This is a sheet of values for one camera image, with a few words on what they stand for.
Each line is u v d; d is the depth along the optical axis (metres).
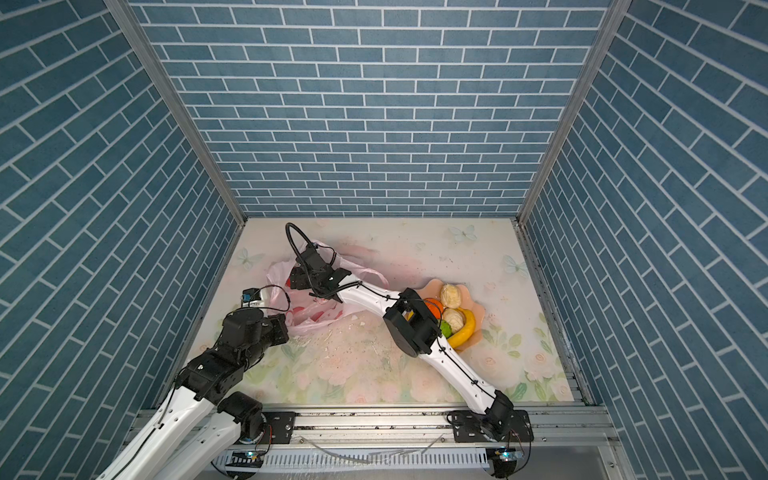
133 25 0.72
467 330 0.84
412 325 0.62
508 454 0.72
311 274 0.76
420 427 0.75
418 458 0.71
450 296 0.89
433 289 0.93
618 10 0.70
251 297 0.66
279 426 0.74
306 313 0.94
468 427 0.74
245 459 0.72
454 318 0.88
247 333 0.57
